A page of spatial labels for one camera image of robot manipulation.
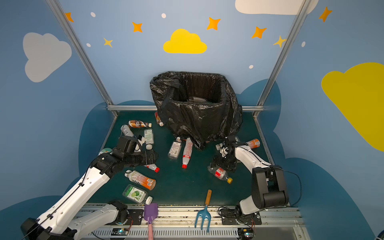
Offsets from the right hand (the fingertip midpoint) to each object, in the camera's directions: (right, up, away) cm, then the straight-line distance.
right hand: (219, 165), depth 88 cm
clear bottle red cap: (-40, -2, +2) cm, 40 cm away
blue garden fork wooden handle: (-9, -21, -13) cm, 26 cm away
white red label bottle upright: (-19, +7, +6) cm, 21 cm away
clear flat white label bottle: (-28, +9, +9) cm, 30 cm away
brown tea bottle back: (-42, +29, +24) cm, 56 cm away
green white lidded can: (-69, +9, +1) cm, 69 cm away
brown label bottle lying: (-57, +25, +20) cm, 66 cm away
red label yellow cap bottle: (-1, -3, -5) cm, 6 cm away
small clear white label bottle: (-47, +17, +15) cm, 52 cm away
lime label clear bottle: (-46, -13, -10) cm, 49 cm away
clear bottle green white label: (+2, +10, +12) cm, 16 cm away
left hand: (-36, +8, -13) cm, 39 cm away
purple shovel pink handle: (-38, -22, -12) cm, 45 cm away
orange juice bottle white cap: (-45, -6, -6) cm, 46 cm away
